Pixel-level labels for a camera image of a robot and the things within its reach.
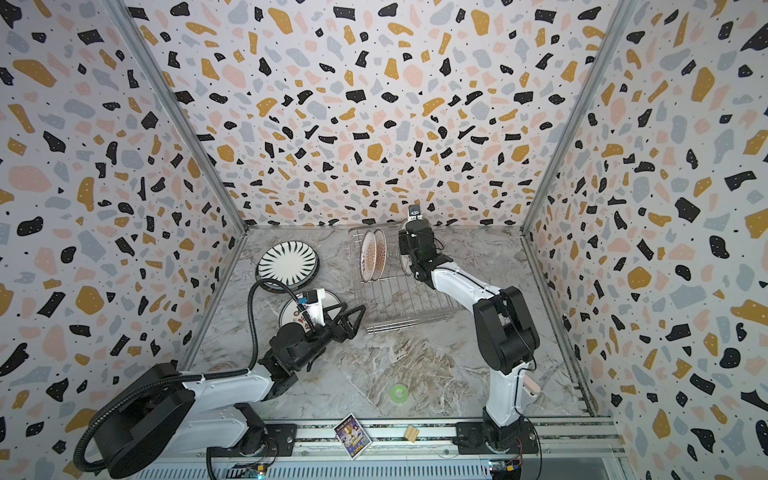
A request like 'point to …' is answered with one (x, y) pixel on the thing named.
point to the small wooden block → (411, 433)
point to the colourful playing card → (351, 436)
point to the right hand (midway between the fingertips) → (408, 222)
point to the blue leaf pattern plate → (293, 263)
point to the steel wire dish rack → (396, 300)
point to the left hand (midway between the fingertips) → (357, 304)
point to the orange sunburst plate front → (368, 256)
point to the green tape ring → (399, 394)
